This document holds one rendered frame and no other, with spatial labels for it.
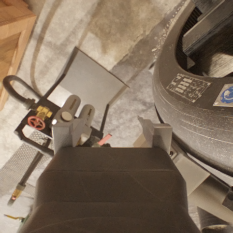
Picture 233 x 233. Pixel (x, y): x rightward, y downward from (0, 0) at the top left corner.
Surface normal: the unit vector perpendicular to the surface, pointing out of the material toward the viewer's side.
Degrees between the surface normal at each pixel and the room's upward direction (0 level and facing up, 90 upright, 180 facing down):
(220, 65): 13
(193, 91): 90
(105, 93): 0
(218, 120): 84
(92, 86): 0
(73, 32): 0
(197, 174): 22
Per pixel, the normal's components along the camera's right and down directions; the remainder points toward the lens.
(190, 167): 0.13, 0.36
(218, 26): -0.24, 0.74
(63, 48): -0.11, 0.62
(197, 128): -0.96, -0.04
